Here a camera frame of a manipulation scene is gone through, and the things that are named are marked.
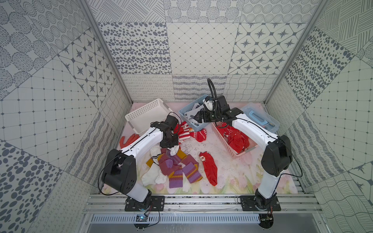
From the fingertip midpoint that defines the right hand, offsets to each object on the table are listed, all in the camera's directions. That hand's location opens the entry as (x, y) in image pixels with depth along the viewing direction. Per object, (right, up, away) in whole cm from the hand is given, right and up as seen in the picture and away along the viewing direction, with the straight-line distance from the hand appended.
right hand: (200, 118), depth 86 cm
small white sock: (-16, -19, -2) cm, 25 cm away
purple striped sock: (-16, -28, -3) cm, 32 cm away
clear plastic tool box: (+41, +5, +14) cm, 44 cm away
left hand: (-14, -16, -2) cm, 21 cm away
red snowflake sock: (+24, -14, +4) cm, 28 cm away
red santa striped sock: (-10, -10, +12) cm, 19 cm away
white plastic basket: (-45, -1, +22) cm, 50 cm away
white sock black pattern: (-6, +2, +18) cm, 20 cm away
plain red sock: (+6, -30, -1) cm, 30 cm away
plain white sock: (-28, -33, -4) cm, 43 cm away
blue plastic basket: (-8, +8, +24) cm, 27 cm away
